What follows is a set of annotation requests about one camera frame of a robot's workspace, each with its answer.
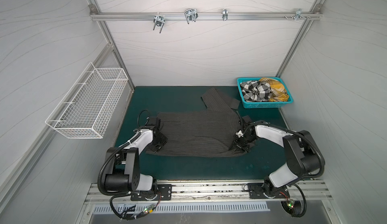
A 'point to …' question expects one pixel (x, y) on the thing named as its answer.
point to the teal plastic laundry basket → (249, 104)
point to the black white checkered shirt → (256, 91)
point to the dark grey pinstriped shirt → (209, 133)
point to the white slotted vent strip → (151, 208)
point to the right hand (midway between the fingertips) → (232, 146)
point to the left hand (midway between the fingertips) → (166, 141)
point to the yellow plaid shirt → (278, 93)
